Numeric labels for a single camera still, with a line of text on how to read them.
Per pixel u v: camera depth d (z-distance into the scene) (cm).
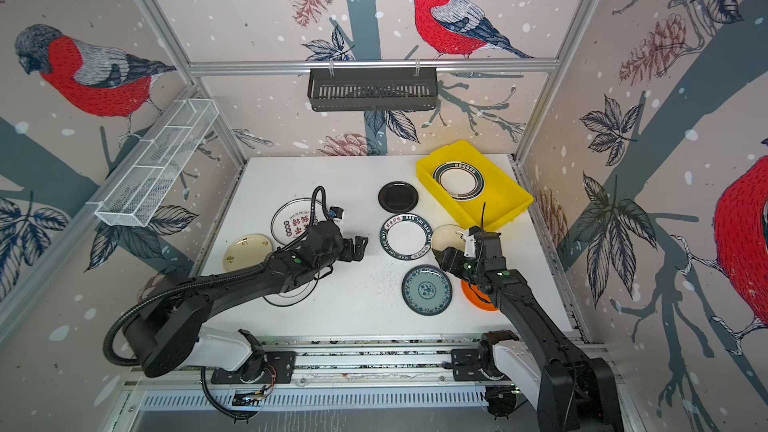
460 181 112
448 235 97
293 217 104
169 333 42
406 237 98
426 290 87
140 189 73
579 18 81
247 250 95
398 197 109
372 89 107
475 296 71
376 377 73
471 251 77
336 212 78
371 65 92
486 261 66
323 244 67
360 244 80
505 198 106
